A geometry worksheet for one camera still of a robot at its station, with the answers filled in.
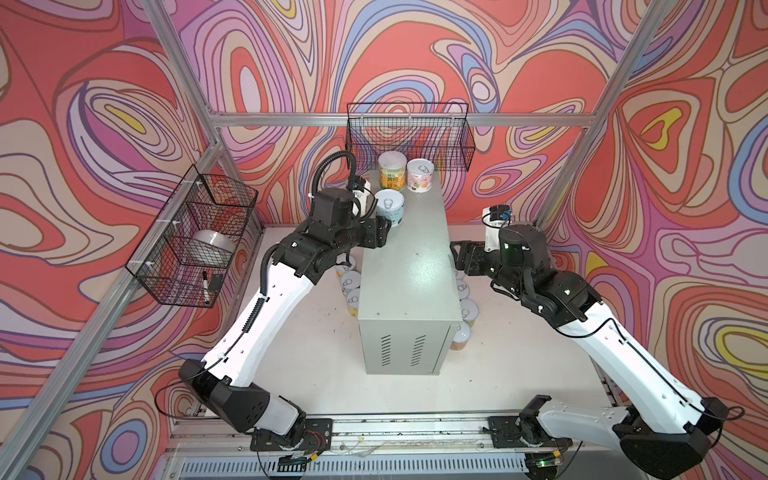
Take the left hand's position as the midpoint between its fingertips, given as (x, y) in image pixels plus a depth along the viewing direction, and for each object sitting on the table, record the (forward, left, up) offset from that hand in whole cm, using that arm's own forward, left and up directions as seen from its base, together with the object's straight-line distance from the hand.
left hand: (381, 218), depth 69 cm
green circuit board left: (-44, +23, -39) cm, 63 cm away
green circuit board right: (-44, -40, -38) cm, 71 cm away
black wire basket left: (-8, +51, -6) cm, 52 cm away
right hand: (-7, -20, -4) cm, 21 cm away
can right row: (-6, -27, -33) cm, 43 cm away
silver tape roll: (-4, +41, -5) cm, 41 cm away
